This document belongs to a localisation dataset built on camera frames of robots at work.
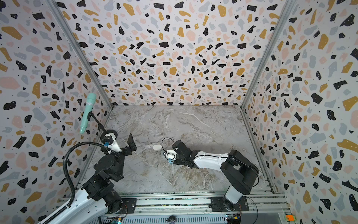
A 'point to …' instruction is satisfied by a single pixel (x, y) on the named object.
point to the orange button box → (290, 218)
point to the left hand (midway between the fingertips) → (126, 136)
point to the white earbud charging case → (157, 147)
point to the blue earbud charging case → (170, 161)
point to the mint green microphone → (90, 102)
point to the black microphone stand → (105, 131)
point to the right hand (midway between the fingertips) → (176, 152)
